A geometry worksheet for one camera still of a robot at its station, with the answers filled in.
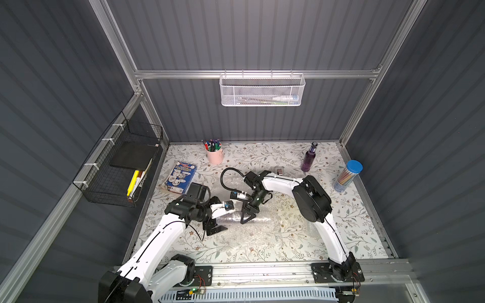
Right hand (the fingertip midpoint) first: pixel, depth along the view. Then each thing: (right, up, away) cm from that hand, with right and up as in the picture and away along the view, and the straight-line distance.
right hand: (244, 218), depth 88 cm
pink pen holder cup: (-16, +29, +19) cm, 39 cm away
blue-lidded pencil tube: (+49, +24, -5) cm, 55 cm away
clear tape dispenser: (+19, +22, +14) cm, 32 cm away
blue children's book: (-35, +18, +14) cm, 42 cm away
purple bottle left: (+34, +29, +11) cm, 46 cm away
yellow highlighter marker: (-42, +19, -18) cm, 50 cm away
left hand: (-9, +4, -10) cm, 14 cm away
